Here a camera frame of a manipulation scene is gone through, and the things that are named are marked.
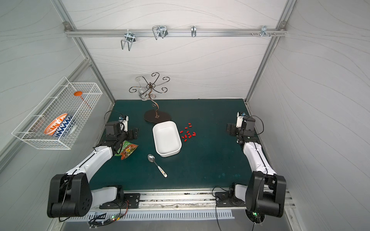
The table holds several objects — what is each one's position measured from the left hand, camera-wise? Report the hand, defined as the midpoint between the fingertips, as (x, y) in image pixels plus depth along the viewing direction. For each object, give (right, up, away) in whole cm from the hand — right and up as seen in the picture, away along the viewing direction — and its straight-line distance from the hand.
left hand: (131, 128), depth 88 cm
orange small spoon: (-25, +21, -10) cm, 34 cm away
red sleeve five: (+34, -9, +9) cm, 36 cm away
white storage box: (+21, -8, +7) cm, 24 cm away
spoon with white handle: (+13, -19, 0) cm, 23 cm away
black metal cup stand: (+9, +7, +19) cm, 22 cm away
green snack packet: (-2, -13, -2) cm, 13 cm away
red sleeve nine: (+34, -1, +16) cm, 38 cm away
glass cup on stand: (+5, +23, +8) cm, 25 cm away
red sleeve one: (+37, -7, +10) cm, 39 cm away
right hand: (+66, +3, -1) cm, 66 cm away
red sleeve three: (+35, -4, +13) cm, 38 cm away
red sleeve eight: (+36, +2, +19) cm, 41 cm away
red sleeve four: (+40, -5, +11) cm, 42 cm away
